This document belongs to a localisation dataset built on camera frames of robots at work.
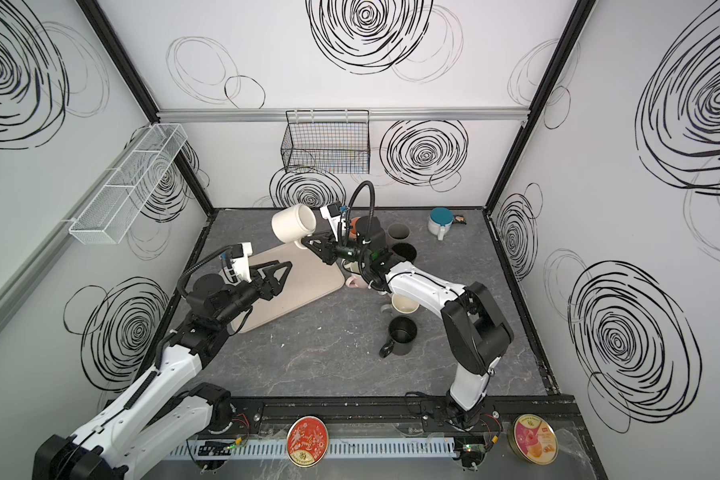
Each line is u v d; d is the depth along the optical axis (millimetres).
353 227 694
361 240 620
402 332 842
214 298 566
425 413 736
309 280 980
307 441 678
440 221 1086
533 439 679
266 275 667
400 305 879
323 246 708
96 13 709
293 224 709
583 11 716
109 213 723
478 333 464
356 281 913
